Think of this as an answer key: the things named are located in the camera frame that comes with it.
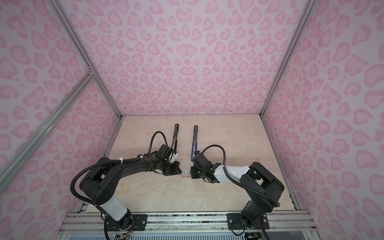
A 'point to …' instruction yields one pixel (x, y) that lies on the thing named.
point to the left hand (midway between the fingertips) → (183, 170)
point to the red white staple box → (186, 173)
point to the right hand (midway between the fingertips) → (191, 171)
